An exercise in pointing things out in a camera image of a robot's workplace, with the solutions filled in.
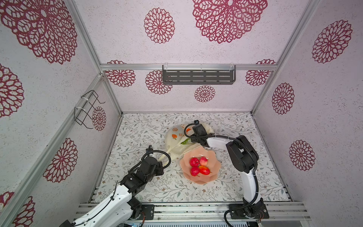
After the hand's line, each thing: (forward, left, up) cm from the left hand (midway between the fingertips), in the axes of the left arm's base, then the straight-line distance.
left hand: (162, 164), depth 82 cm
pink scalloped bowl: (+3, -31, -6) cm, 32 cm away
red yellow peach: (+3, -25, -4) cm, 25 cm away
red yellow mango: (-2, -25, -5) cm, 25 cm away
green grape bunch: (+13, -13, +2) cm, 19 cm away
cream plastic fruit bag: (+14, -10, +2) cm, 17 cm away
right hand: (+28, -21, -7) cm, 35 cm away
